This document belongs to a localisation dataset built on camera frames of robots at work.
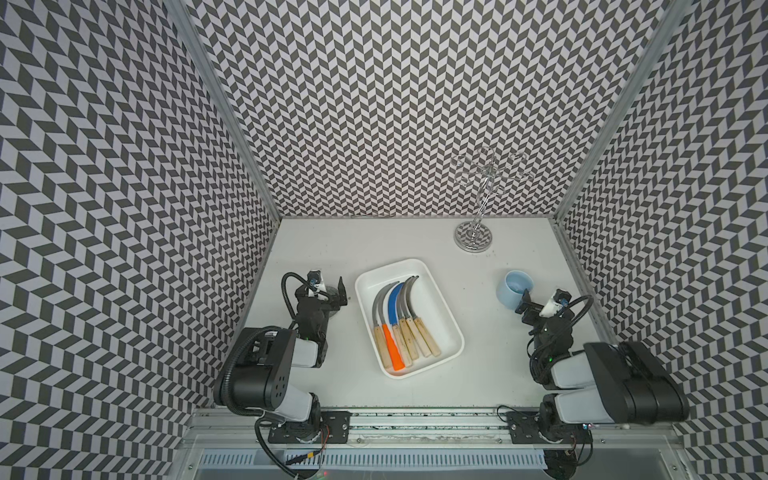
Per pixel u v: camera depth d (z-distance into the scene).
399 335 0.87
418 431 0.75
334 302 0.81
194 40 0.75
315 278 0.76
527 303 0.81
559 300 0.73
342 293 0.84
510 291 0.91
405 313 0.93
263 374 0.44
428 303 0.95
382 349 0.84
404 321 0.89
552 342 0.65
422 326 0.89
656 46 0.71
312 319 0.68
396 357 0.84
